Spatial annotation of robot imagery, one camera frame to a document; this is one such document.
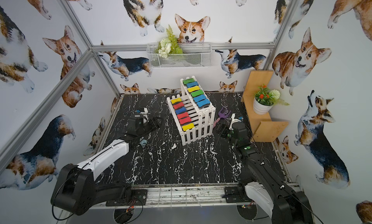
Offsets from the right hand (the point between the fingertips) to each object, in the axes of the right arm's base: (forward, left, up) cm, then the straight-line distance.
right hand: (225, 121), depth 82 cm
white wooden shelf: (+12, +19, -5) cm, 23 cm away
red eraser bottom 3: (+4, +23, -3) cm, 24 cm away
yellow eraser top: (+16, +18, +11) cm, 26 cm away
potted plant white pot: (+14, -26, +2) cm, 30 cm away
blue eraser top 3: (+4, +12, +11) cm, 17 cm away
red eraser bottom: (+15, +28, -3) cm, 32 cm away
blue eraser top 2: (+8, +14, +11) cm, 20 cm away
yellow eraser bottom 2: (-1, +21, -3) cm, 22 cm away
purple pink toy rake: (+17, -2, -17) cm, 24 cm away
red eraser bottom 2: (+7, +25, -3) cm, 26 cm away
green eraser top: (+23, +21, +12) cm, 33 cm away
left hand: (+4, +38, 0) cm, 38 cm away
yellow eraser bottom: (+19, +30, -3) cm, 36 cm away
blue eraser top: (+19, +19, +12) cm, 29 cm away
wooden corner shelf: (-4, -22, -5) cm, 23 cm away
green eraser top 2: (+12, +16, +11) cm, 23 cm away
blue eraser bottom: (+11, +26, -3) cm, 29 cm away
